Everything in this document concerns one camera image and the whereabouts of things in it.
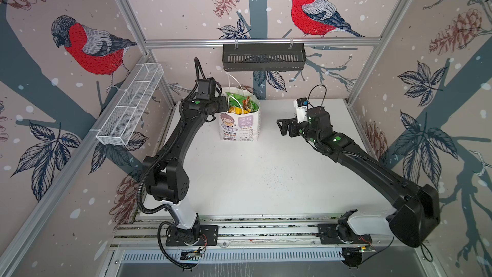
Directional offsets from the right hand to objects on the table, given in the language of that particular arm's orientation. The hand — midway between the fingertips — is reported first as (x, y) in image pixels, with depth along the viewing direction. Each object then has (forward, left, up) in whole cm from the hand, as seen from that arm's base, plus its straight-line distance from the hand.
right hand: (287, 116), depth 79 cm
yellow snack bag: (+4, +22, -1) cm, 22 cm away
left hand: (+9, +28, +1) cm, 30 cm away
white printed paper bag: (+2, +21, -11) cm, 24 cm away
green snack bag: (+8, +17, -1) cm, 19 cm away
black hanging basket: (+41, +10, +3) cm, 43 cm away
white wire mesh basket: (-11, +65, +5) cm, 66 cm away
